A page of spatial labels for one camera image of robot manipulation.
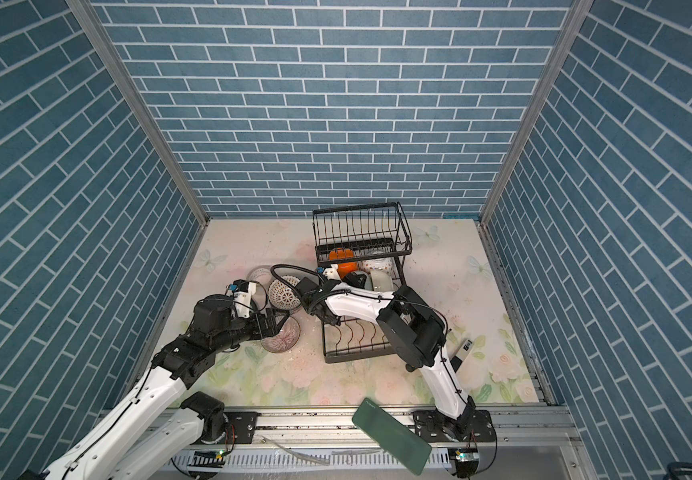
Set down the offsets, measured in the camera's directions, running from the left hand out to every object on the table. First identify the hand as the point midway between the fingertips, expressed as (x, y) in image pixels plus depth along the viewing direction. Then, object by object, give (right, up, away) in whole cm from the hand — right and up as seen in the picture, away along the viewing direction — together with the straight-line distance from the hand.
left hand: (279, 315), depth 77 cm
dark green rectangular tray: (+29, -28, -5) cm, 41 cm away
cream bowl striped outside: (+28, +7, +12) cm, 31 cm away
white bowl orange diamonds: (+27, +12, +21) cm, 36 cm away
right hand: (+21, +8, +14) cm, 27 cm away
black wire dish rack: (+23, +19, +31) cm, 43 cm away
